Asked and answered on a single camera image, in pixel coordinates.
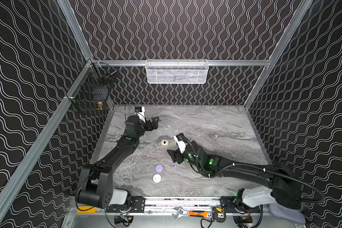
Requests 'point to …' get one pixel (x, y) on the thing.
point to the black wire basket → (92, 91)
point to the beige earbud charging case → (165, 142)
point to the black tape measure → (218, 214)
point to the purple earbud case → (159, 168)
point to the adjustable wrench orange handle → (179, 213)
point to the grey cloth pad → (280, 212)
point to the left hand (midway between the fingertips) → (157, 118)
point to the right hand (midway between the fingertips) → (172, 147)
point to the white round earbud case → (156, 178)
